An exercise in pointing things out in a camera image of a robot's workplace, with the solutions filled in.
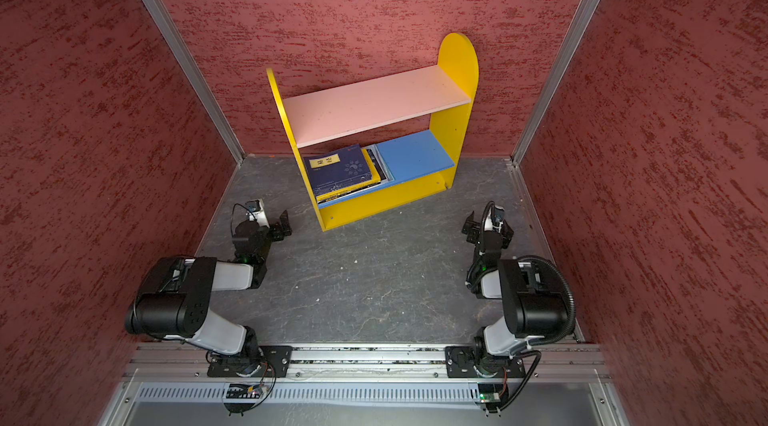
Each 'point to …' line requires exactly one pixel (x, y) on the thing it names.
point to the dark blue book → (337, 169)
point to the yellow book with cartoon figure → (375, 178)
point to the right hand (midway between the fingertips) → (484, 219)
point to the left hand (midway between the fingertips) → (273, 218)
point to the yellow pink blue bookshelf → (421, 163)
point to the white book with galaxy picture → (383, 171)
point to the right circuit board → (490, 392)
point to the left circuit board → (243, 391)
